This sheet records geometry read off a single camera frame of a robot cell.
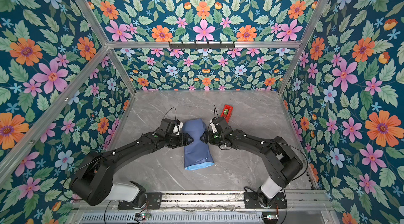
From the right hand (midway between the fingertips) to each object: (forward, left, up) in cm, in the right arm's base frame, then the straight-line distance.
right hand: (203, 138), depth 87 cm
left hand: (-1, +6, +2) cm, 7 cm away
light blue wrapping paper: (-9, +3, -1) cm, 10 cm away
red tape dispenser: (+18, -14, -1) cm, 23 cm away
